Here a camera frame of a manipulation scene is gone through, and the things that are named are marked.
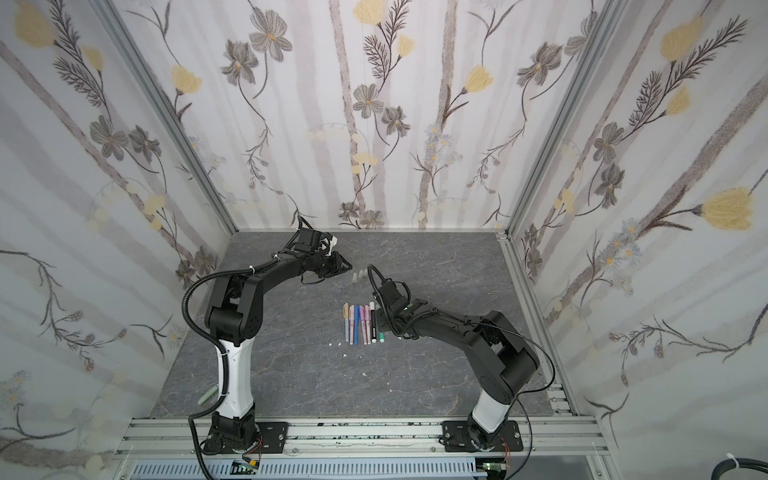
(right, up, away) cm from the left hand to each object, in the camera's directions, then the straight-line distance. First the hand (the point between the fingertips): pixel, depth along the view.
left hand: (347, 258), depth 101 cm
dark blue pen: (+4, -21, -5) cm, 22 cm away
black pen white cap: (+9, -21, -6) cm, 23 cm away
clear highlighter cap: (+2, -7, +6) cm, 10 cm away
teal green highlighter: (+12, -24, -10) cm, 29 cm away
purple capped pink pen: (+6, -20, -5) cm, 21 cm away
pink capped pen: (+8, -21, -6) cm, 23 cm away
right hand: (+11, -16, -10) cm, 22 cm away
